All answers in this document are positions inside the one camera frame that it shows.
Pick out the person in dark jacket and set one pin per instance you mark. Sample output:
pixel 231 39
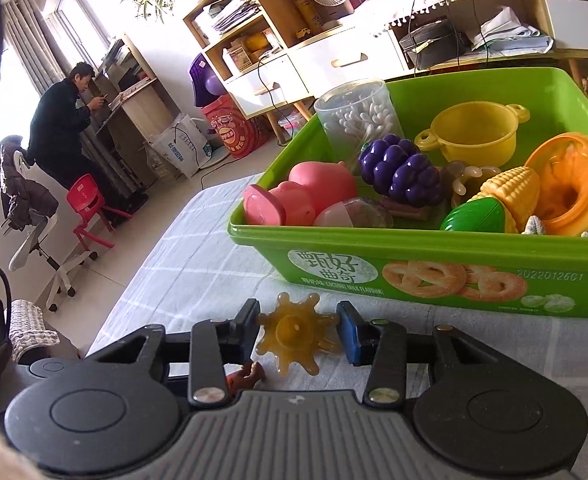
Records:
pixel 55 140

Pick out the cotton swab clear box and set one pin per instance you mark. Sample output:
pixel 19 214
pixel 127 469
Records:
pixel 355 114

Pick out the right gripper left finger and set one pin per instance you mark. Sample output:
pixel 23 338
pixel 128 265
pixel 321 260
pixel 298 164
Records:
pixel 218 349

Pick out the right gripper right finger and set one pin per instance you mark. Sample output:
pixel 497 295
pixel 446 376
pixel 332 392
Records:
pixel 379 344

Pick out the yellow sun gear toy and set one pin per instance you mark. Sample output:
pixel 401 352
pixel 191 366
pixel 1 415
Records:
pixel 294 333

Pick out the grey checked tablecloth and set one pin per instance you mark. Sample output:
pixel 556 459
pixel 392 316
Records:
pixel 185 268

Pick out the green plastic cookie box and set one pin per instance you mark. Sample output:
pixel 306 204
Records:
pixel 415 260

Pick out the red brown figurine toy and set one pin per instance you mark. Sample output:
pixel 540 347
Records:
pixel 249 375

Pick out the red plastic child chair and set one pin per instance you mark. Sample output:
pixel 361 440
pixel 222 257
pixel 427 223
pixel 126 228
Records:
pixel 87 201

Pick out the pink piggy toy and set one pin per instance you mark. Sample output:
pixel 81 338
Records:
pixel 310 188

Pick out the toy corn cob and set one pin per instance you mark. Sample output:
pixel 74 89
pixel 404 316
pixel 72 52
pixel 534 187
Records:
pixel 503 204

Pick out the white starfish coral toy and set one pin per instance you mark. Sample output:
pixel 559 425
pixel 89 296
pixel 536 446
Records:
pixel 538 226

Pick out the pink card box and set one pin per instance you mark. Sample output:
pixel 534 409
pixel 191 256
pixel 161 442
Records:
pixel 357 212

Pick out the wooden desk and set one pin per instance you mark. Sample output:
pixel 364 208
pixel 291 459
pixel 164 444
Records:
pixel 138 110

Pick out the purple toy grapes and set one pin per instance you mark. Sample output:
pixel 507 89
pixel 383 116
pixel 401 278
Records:
pixel 398 170

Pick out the yellow toy pot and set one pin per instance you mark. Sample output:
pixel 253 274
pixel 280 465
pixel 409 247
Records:
pixel 479 133

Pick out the white paper bag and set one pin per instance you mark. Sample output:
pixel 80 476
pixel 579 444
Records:
pixel 184 146

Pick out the orange plastic juicer toy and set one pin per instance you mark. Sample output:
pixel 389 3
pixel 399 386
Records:
pixel 562 166

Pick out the white wooden shelf cabinet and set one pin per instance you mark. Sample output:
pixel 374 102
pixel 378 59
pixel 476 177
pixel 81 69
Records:
pixel 274 53

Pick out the tan octopus toy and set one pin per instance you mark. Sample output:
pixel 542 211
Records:
pixel 461 181

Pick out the purple balloon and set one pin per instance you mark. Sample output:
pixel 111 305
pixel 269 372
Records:
pixel 205 83

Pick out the white office chair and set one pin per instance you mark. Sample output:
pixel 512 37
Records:
pixel 29 207

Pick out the black bag on shelf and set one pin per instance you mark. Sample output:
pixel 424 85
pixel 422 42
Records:
pixel 434 43

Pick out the red round gift box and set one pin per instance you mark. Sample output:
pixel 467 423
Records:
pixel 241 136

